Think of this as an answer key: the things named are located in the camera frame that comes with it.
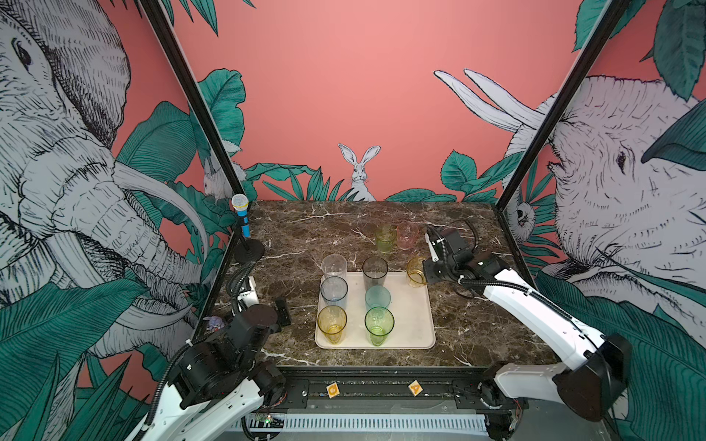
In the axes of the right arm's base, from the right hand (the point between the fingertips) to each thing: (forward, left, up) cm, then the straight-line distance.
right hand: (426, 262), depth 79 cm
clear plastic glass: (+11, +30, -19) cm, 37 cm away
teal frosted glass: (-4, +14, -15) cm, 21 cm away
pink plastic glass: (+23, +1, -17) cm, 29 cm away
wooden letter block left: (-31, +27, -18) cm, 45 cm away
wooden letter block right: (-30, +4, -18) cm, 35 cm away
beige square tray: (-6, +2, -20) cm, 21 cm away
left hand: (-14, +42, +4) cm, 44 cm away
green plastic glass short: (+24, +10, -18) cm, 31 cm away
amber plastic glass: (-13, +28, -11) cm, 33 cm away
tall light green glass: (-15, +14, -8) cm, 22 cm away
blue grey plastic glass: (-4, +28, -11) cm, 30 cm away
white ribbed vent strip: (-38, +18, -19) cm, 46 cm away
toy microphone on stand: (+18, +58, +6) cm, 61 cm away
